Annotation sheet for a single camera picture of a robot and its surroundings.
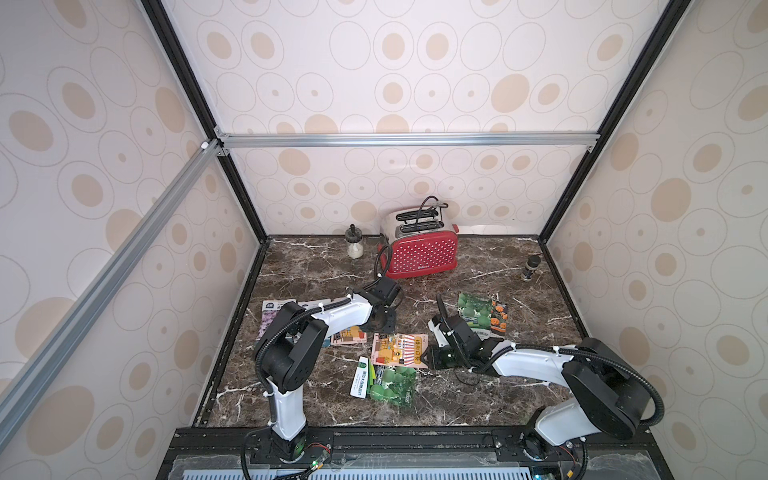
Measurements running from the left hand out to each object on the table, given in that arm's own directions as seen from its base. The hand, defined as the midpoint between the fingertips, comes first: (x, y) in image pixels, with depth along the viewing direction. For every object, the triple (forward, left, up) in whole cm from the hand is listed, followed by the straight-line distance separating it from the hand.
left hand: (394, 324), depth 93 cm
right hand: (-9, -11, -1) cm, 14 cm away
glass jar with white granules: (+30, +15, +8) cm, 34 cm away
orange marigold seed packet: (-3, +13, -2) cm, 13 cm away
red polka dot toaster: (+22, -7, +16) cm, 28 cm away
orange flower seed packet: (+4, -34, -2) cm, 35 cm away
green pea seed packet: (-18, 0, -2) cm, 18 cm away
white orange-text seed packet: (-7, -2, -2) cm, 8 cm away
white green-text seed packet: (+6, -27, -1) cm, 27 cm away
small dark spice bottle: (+20, -47, +7) cm, 52 cm away
